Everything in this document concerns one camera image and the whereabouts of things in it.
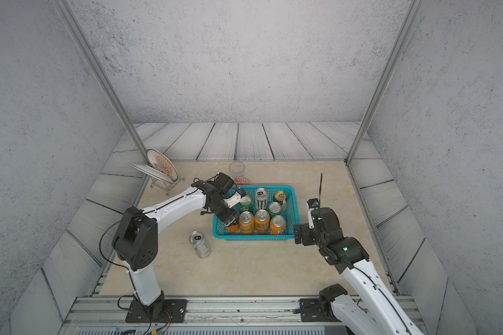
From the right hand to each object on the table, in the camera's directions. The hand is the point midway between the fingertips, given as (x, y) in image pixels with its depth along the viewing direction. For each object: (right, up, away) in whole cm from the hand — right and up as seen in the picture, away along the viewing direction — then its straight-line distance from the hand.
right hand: (309, 225), depth 76 cm
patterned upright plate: (-67, +25, +28) cm, 77 cm away
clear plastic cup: (-30, +22, +38) cm, 53 cm away
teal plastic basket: (-5, +4, +17) cm, 18 cm away
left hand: (-28, 0, +13) cm, 31 cm away
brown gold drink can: (-9, +9, +16) cm, 20 cm away
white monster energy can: (-17, +8, +13) cm, 23 cm away
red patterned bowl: (-26, +15, +31) cm, 44 cm away
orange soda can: (-29, -5, +15) cm, 33 cm away
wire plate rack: (-65, +13, +28) cm, 72 cm away
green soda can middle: (-12, +4, +11) cm, 17 cm away
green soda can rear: (-24, +6, +13) cm, 28 cm away
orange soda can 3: (-17, -1, +9) cm, 19 cm away
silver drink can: (-39, -7, +1) cm, 40 cm away
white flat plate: (-64, +19, +17) cm, 69 cm away
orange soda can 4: (-11, -2, +7) cm, 13 cm away
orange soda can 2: (-23, -1, +8) cm, 25 cm away
